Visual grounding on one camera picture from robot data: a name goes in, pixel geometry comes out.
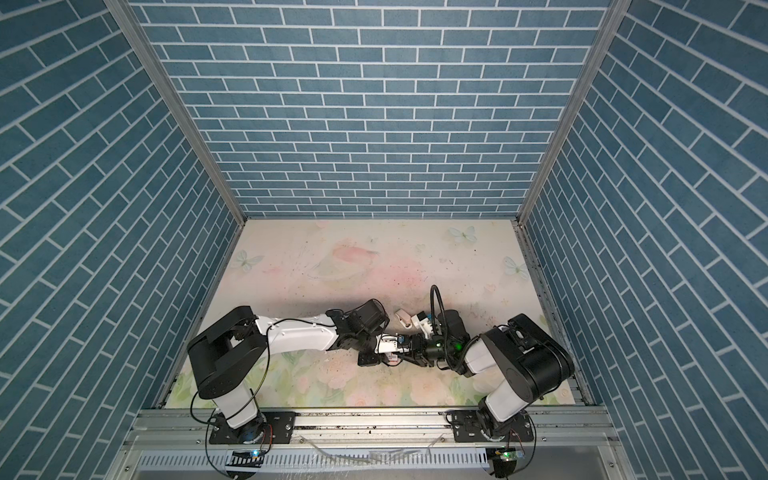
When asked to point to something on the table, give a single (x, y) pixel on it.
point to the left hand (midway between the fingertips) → (387, 353)
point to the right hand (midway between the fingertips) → (394, 352)
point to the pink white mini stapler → (404, 318)
